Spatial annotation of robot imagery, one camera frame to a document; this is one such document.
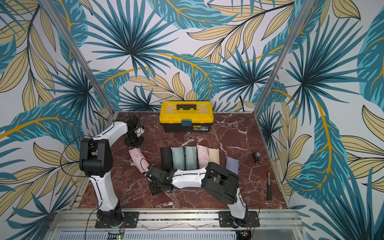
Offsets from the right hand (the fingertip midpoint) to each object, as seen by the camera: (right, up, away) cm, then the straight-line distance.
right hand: (152, 188), depth 83 cm
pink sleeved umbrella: (+29, +16, +10) cm, 34 cm away
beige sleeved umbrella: (+36, +16, +12) cm, 41 cm away
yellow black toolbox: (+18, +41, +13) cm, 46 cm away
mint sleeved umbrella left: (+13, +15, +10) cm, 22 cm away
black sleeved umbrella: (+7, +14, +10) cm, 19 cm away
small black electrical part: (+62, +16, +10) cm, 65 cm away
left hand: (-13, +22, +12) cm, 28 cm away
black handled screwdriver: (+65, -1, +1) cm, 65 cm away
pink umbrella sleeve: (-10, +14, +7) cm, 19 cm away
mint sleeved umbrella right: (+21, +15, +10) cm, 28 cm away
